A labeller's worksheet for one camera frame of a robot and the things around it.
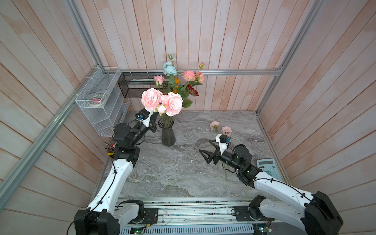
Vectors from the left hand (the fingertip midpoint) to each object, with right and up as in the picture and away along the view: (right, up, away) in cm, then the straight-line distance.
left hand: (159, 109), depth 66 cm
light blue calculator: (+64, -33, +22) cm, 75 cm away
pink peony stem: (+35, -7, +41) cm, 54 cm away
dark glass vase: (+1, -15, +29) cm, 32 cm away
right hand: (+22, -18, +8) cm, 30 cm away
